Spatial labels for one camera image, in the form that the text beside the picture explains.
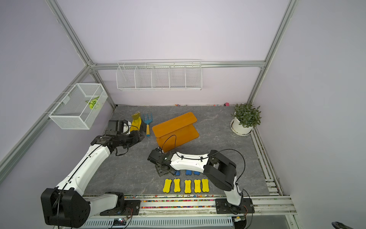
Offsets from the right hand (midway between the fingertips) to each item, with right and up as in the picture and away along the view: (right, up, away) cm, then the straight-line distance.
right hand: (163, 167), depth 85 cm
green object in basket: (-40, +38, -4) cm, 56 cm away
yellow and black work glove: (-24, +26, +21) cm, 41 cm away
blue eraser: (+15, -3, 0) cm, 16 cm away
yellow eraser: (+3, -9, -6) cm, 11 cm away
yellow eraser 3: (+15, -9, -6) cm, 18 cm away
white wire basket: (-49, +35, -3) cm, 60 cm away
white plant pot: (+52, +21, +17) cm, 59 cm away
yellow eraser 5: (+25, -10, -5) cm, 27 cm away
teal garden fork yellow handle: (-17, +27, +27) cm, 42 cm away
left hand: (-12, +18, -4) cm, 22 cm away
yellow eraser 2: (+9, -8, -6) cm, 13 cm away
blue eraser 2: (+20, -3, -2) cm, 20 cm away
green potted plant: (+52, +31, +2) cm, 60 cm away
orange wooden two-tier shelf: (+7, +21, +5) cm, 23 cm away
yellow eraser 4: (+20, -9, -6) cm, 23 cm away
